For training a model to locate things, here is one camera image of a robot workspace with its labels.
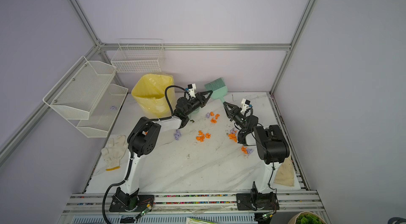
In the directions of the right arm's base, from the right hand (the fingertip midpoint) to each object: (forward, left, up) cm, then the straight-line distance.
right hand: (222, 105), depth 85 cm
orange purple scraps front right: (-16, -14, -22) cm, 31 cm away
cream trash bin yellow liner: (+17, +48, -8) cm, 51 cm away
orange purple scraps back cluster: (+10, +6, -21) cm, 24 cm away
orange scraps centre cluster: (-8, +12, -21) cm, 25 cm away
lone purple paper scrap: (-8, +27, -19) cm, 34 cm away
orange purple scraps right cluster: (-7, -7, -21) cm, 23 cm away
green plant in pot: (-49, -32, -13) cm, 60 cm away
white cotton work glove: (-17, +62, -20) cm, 67 cm away
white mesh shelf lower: (-2, +71, -9) cm, 72 cm away
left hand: (+8, +5, +3) cm, 10 cm away
